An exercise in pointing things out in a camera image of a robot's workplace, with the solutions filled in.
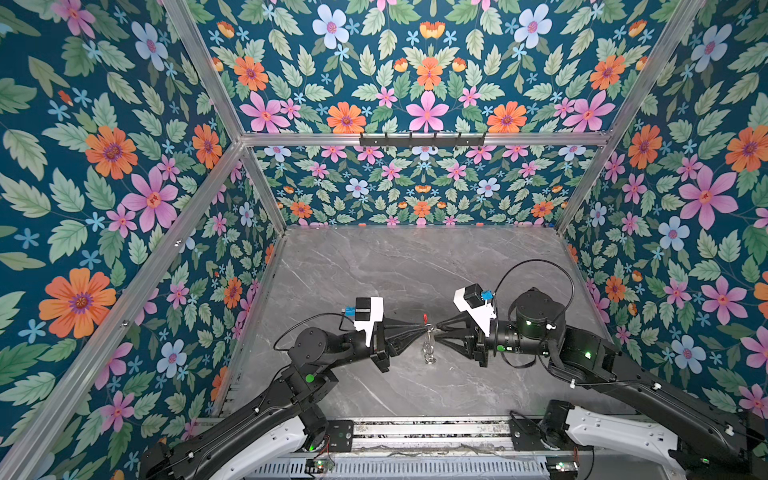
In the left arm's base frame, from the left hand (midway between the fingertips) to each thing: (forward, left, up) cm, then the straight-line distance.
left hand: (425, 331), depth 50 cm
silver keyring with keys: (-1, -1, -6) cm, 6 cm away
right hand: (+3, -3, -6) cm, 8 cm away
